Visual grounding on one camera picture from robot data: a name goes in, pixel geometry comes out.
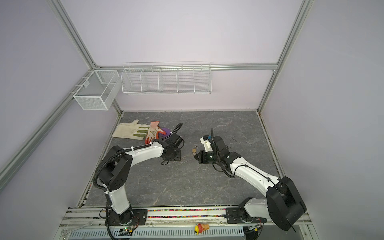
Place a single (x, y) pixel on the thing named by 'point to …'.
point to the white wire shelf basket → (167, 78)
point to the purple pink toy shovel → (167, 131)
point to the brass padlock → (194, 150)
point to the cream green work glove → (132, 130)
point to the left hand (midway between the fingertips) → (177, 158)
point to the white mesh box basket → (98, 90)
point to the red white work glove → (154, 132)
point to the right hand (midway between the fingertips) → (195, 157)
